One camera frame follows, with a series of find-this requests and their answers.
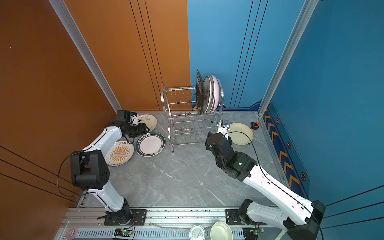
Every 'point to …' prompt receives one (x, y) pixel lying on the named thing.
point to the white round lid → (197, 232)
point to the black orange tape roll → (254, 125)
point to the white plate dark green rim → (150, 144)
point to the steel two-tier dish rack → (186, 127)
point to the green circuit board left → (119, 232)
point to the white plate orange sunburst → (121, 153)
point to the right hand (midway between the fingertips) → (211, 134)
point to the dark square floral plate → (200, 95)
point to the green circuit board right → (256, 230)
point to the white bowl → (220, 230)
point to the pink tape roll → (72, 233)
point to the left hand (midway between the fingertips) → (146, 129)
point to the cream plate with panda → (150, 121)
